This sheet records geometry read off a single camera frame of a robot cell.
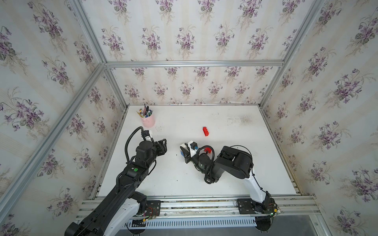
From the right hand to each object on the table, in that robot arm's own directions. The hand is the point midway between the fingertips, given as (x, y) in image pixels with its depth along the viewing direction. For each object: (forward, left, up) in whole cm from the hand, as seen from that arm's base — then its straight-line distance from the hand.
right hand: (185, 146), depth 88 cm
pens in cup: (+25, +29, +2) cm, 39 cm away
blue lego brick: (-2, +2, -5) cm, 6 cm away
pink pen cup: (+19, +26, -1) cm, 33 cm away
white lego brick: (-1, +1, +1) cm, 2 cm away
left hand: (-3, +11, +9) cm, 15 cm away
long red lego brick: (+15, -13, -6) cm, 21 cm away
